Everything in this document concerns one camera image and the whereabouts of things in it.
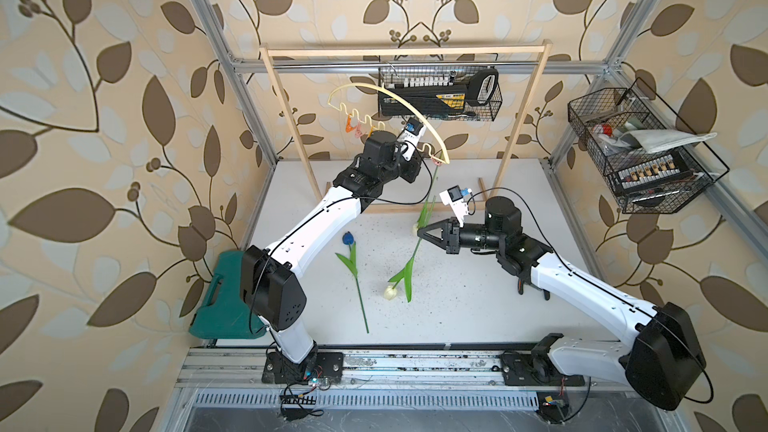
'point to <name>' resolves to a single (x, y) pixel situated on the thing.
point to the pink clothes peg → (435, 161)
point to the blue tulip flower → (351, 265)
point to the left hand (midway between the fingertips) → (425, 149)
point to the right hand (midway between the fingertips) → (418, 232)
